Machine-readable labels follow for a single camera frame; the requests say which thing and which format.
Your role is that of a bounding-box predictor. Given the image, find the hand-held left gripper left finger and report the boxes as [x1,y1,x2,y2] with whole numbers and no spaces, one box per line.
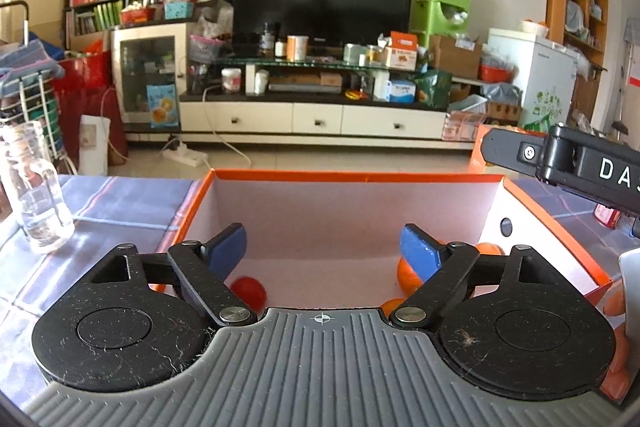
[89,223,259,327]

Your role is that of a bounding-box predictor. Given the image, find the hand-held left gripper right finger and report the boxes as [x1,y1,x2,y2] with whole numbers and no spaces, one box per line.
[389,224,554,331]

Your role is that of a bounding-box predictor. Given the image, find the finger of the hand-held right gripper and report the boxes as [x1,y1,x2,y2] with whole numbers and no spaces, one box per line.
[480,126,551,171]

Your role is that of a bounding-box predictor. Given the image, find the red round fruit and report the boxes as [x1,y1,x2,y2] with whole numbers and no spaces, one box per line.
[230,276,268,311]

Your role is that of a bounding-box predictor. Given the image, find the orange cardboard box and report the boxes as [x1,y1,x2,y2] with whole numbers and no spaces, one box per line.
[150,167,633,404]

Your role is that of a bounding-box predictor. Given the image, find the white small fridge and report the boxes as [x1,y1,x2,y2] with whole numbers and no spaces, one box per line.
[486,26,579,134]

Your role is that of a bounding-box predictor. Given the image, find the green snack bag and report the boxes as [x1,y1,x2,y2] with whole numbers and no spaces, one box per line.
[414,69,454,111]

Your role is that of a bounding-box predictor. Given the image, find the white power strip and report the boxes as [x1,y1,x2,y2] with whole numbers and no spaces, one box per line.
[162,146,209,168]

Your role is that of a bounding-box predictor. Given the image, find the large brown cardboard box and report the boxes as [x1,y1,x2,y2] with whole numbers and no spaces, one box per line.
[429,35,484,80]

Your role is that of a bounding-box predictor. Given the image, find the blue tissue box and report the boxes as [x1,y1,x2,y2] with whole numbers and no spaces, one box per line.
[387,79,417,104]

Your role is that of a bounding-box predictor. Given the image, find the blue plaid tablecloth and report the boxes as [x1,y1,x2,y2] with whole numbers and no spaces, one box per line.
[0,174,640,403]

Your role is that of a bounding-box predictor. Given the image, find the orange white carton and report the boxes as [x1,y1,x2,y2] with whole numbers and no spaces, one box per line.
[384,31,419,71]

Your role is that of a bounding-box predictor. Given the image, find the wooden open shelf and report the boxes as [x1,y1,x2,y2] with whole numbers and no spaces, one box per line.
[545,0,611,128]

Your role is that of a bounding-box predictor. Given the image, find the green stacked plastic bins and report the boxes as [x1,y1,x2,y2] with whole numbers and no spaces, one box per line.
[410,0,474,48]

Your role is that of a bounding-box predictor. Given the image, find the blue orange snack bag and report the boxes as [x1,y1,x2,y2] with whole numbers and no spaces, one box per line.
[146,84,180,129]

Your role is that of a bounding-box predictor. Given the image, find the white black television stand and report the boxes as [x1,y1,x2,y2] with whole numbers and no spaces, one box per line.
[178,56,482,144]

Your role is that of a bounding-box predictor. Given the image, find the white paper bag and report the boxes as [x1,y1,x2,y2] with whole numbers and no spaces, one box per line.
[79,114,112,176]

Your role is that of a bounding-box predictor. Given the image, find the white glass door cabinet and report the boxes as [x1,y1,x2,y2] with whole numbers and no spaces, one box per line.
[109,21,197,134]

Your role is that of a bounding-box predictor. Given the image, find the pink woven basket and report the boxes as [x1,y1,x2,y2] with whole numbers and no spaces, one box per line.
[188,34,224,64]

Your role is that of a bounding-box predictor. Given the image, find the red shopping bag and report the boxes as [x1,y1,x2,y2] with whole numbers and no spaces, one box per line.
[54,51,129,166]

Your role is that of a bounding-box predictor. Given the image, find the dark glass bottle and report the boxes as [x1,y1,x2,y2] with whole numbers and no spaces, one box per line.
[259,22,276,57]

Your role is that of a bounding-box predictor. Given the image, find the white orange can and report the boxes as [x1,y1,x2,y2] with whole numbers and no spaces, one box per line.
[286,35,310,61]

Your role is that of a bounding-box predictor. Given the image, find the blue dotted basket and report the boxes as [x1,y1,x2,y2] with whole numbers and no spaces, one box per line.
[163,0,195,20]

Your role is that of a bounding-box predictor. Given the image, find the red basket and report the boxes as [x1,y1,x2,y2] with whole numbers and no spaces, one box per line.
[120,6,157,26]

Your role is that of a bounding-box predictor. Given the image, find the clear glass handled mug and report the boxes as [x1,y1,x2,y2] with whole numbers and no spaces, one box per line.
[0,121,76,256]

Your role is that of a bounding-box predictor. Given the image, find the white wire shopping cart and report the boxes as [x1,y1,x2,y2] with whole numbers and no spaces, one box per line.
[0,1,77,164]

